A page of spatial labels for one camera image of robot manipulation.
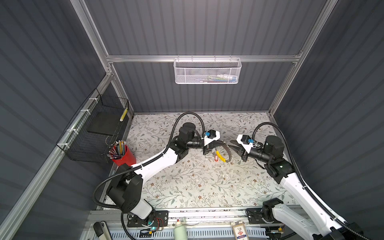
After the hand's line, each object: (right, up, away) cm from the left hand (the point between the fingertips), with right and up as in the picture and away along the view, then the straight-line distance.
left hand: (224, 141), depth 71 cm
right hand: (+5, -1, 0) cm, 5 cm away
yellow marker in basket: (-54, +13, +10) cm, 56 cm away
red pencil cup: (-58, -8, +15) cm, 60 cm away
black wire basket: (-62, +9, +3) cm, 63 cm away
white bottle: (-20, -39, -7) cm, 44 cm away
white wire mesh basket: (-4, +54, +52) cm, 75 cm away
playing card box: (+7, -42, -2) cm, 42 cm away
